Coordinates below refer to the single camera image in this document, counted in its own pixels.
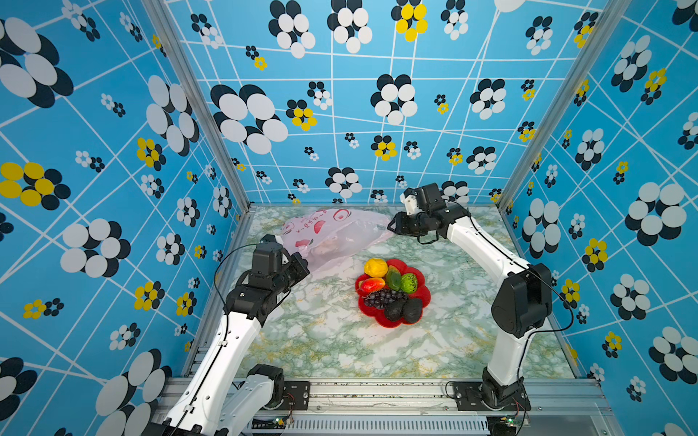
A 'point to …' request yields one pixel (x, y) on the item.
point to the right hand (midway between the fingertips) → (395, 225)
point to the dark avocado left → (394, 309)
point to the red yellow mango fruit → (372, 284)
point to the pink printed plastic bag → (324, 235)
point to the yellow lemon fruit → (375, 267)
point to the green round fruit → (409, 282)
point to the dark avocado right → (412, 311)
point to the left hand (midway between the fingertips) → (312, 257)
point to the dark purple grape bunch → (379, 299)
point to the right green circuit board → (503, 425)
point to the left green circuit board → (276, 423)
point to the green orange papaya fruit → (393, 278)
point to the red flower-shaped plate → (421, 292)
